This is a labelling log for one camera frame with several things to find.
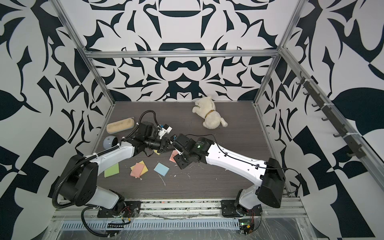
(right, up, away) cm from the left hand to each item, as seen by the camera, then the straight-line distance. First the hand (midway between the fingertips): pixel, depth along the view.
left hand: (177, 146), depth 79 cm
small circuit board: (+32, -36, -8) cm, 49 cm away
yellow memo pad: (-11, -3, 0) cm, 12 cm away
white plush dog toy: (+17, +21, +24) cm, 36 cm away
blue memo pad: (-10, -15, +8) cm, 20 cm away
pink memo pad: (-1, -3, -3) cm, 5 cm away
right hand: (+1, -5, -4) cm, 7 cm away
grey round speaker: (-42, +1, +10) cm, 44 cm away
